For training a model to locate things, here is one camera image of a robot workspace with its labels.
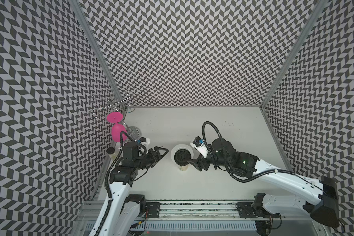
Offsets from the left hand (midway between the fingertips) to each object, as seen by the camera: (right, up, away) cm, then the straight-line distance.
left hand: (165, 155), depth 73 cm
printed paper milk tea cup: (+9, -10, +9) cm, 16 cm away
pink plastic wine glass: (-24, +19, -1) cm, 31 cm away
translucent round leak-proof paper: (+7, +4, +2) cm, 8 cm away
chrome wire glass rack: (-30, +25, +4) cm, 39 cm away
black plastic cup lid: (+8, -1, -1) cm, 8 cm away
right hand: (+14, 0, -3) cm, 14 cm away
